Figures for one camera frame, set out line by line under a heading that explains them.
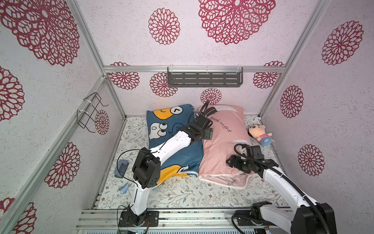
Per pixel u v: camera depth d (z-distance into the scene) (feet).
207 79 3.24
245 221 2.38
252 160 2.03
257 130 3.36
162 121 3.49
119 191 2.68
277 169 1.79
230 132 3.02
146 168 1.61
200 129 2.17
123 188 2.73
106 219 2.46
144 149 1.69
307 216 1.34
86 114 2.46
